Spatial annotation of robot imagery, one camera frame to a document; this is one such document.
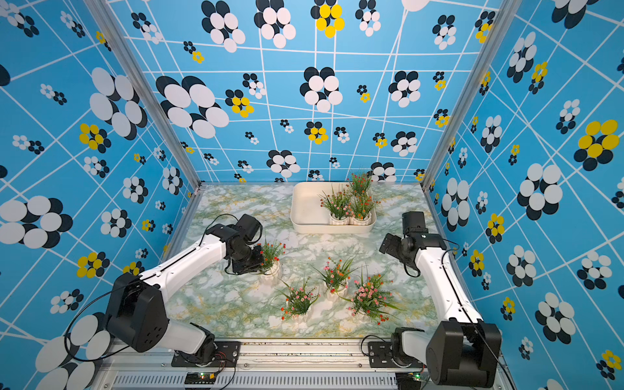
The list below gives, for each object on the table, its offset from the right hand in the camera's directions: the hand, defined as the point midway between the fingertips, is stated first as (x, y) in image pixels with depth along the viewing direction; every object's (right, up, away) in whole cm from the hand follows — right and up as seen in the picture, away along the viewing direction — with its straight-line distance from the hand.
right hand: (400, 251), depth 83 cm
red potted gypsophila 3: (-45, -7, 0) cm, 46 cm away
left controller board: (-64, -36, -11) cm, 74 cm away
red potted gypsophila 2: (-11, +25, +19) cm, 33 cm away
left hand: (-47, -5, +1) cm, 47 cm away
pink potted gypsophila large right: (-13, -11, -13) cm, 22 cm away
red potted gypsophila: (-21, +16, +9) cm, 27 cm away
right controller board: (-1, -36, -13) cm, 38 cm away
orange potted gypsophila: (-12, +16, +10) cm, 22 cm away
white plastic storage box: (-33, +11, +21) cm, 41 cm away
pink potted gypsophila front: (-34, -13, -11) cm, 38 cm away
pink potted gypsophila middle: (-23, -7, -8) cm, 25 cm away
